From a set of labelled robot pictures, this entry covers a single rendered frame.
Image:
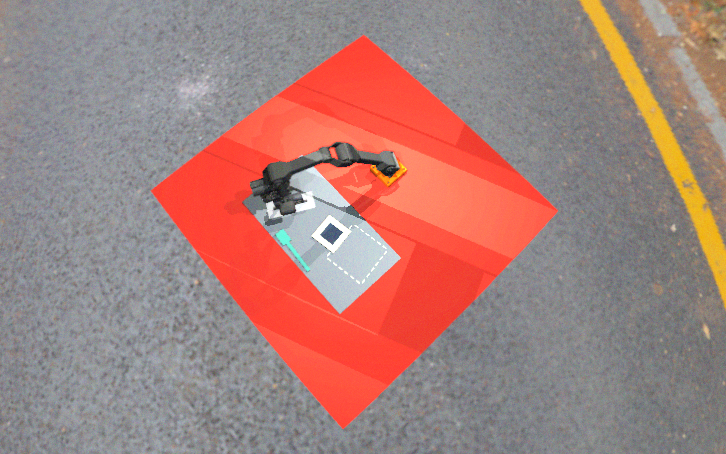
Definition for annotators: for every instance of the grey flat mat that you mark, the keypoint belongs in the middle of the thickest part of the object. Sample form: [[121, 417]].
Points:
[[357, 255]]

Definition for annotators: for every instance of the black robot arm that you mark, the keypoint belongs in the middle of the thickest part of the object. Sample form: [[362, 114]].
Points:
[[276, 174]]

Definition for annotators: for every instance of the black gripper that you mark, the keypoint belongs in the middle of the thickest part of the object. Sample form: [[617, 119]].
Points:
[[287, 206]]

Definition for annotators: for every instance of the white square tile with dark centre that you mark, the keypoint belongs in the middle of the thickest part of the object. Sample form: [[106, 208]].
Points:
[[331, 233]]

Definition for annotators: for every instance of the teal small trowel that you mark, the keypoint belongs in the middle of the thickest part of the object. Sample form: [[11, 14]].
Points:
[[283, 237]]

